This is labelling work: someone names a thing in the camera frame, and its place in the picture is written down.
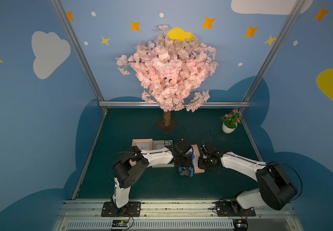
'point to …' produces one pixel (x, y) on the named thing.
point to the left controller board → (120, 224)
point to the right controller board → (240, 224)
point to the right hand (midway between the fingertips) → (201, 163)
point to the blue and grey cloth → (188, 172)
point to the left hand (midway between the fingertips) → (192, 162)
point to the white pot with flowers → (230, 121)
